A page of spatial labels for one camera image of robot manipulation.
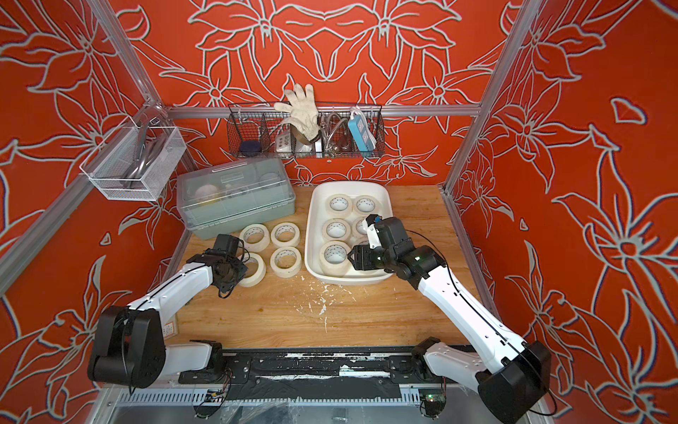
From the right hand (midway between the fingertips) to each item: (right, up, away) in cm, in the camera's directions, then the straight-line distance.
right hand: (350, 255), depth 74 cm
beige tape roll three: (-5, -7, +14) cm, 16 cm away
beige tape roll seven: (-36, +2, +28) cm, 46 cm away
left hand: (-37, -9, +15) cm, 41 cm away
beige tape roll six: (+9, +15, +40) cm, 43 cm away
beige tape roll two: (-30, -8, +14) cm, 34 cm away
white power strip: (-24, +38, +20) cm, 49 cm away
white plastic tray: (-5, +10, +33) cm, 35 cm away
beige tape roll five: (-3, +15, +36) cm, 40 cm away
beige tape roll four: (-4, +5, +30) cm, 30 cm away
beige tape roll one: (-25, +3, +29) cm, 39 cm away
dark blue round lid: (-36, +37, +23) cm, 57 cm away
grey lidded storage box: (-45, +17, +19) cm, 51 cm away
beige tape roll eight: (-23, -6, +23) cm, 33 cm away
